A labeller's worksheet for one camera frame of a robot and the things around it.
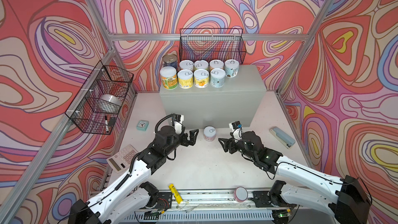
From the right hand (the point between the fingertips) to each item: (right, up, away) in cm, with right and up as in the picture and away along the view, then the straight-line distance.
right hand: (226, 139), depth 80 cm
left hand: (-17, +7, -4) cm, 19 cm away
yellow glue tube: (-25, -25, -5) cm, 36 cm away
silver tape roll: (-55, +19, -9) cm, 59 cm away
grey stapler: (+37, -3, +9) cm, 39 cm away
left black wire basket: (-62, +16, -8) cm, 65 cm away
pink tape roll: (+5, -23, -9) cm, 26 cm away
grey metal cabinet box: (+11, +22, +9) cm, 26 cm away
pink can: (-8, +1, +11) cm, 14 cm away
